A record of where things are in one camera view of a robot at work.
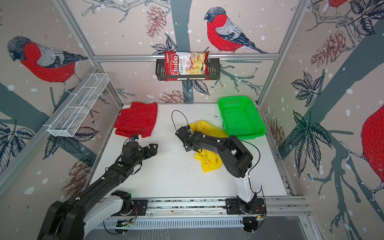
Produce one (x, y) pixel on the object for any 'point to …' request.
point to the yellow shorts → (209, 160)
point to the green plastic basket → (240, 117)
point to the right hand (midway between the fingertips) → (192, 146)
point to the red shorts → (139, 119)
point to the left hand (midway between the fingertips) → (151, 146)
